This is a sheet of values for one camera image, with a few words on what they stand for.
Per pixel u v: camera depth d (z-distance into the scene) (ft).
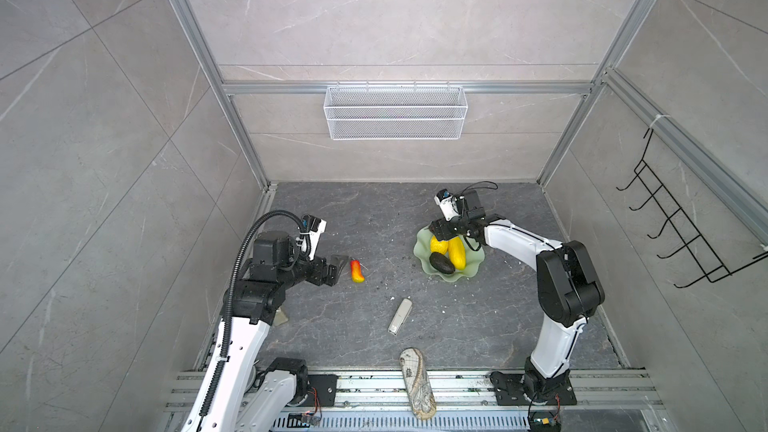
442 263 3.04
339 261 2.05
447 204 2.86
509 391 2.39
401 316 2.70
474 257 3.12
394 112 3.31
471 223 2.44
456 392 2.45
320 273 2.01
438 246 3.11
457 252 3.12
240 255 1.52
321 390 2.40
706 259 2.01
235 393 1.31
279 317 2.70
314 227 1.98
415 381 2.35
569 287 1.64
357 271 3.04
